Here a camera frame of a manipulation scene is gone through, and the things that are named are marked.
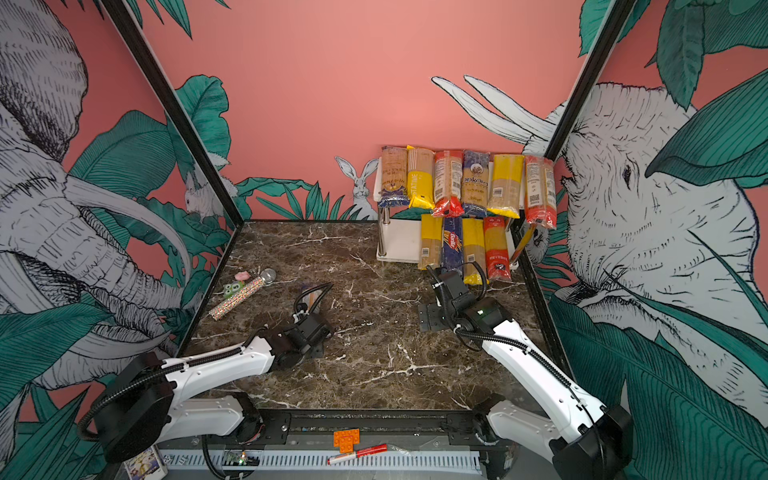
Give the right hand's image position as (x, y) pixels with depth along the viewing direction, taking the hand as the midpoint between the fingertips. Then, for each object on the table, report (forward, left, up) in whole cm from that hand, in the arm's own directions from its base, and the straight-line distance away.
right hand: (433, 308), depth 77 cm
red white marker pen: (-31, +22, -16) cm, 42 cm away
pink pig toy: (+20, +63, -14) cm, 67 cm away
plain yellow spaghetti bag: (+27, -17, -9) cm, 33 cm away
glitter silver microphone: (+19, +54, -13) cm, 59 cm away
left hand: (-3, +33, -14) cm, 36 cm away
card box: (-34, +67, -14) cm, 76 cm away
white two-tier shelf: (+34, +8, -11) cm, 37 cm away
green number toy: (+15, +65, -14) cm, 68 cm away
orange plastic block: (-28, +22, -15) cm, 39 cm away
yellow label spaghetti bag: (+30, -2, -7) cm, 31 cm away
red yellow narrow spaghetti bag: (+33, -26, -9) cm, 42 cm away
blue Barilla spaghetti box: (+29, -10, -7) cm, 31 cm away
